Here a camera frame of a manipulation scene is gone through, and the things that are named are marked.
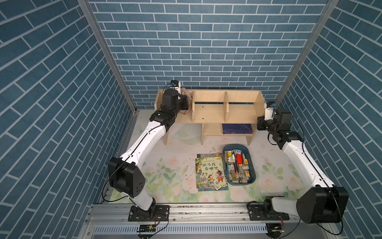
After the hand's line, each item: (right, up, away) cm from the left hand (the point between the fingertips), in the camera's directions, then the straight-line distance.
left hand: (189, 96), depth 79 cm
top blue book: (+29, -18, +13) cm, 36 cm away
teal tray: (+29, -41, +9) cm, 51 cm away
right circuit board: (+41, -66, -8) cm, 78 cm away
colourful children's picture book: (+12, -44, +8) cm, 46 cm away
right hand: (+40, -11, +3) cm, 41 cm away
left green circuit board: (-20, -66, -7) cm, 69 cm away
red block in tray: (+30, -37, +13) cm, 49 cm away
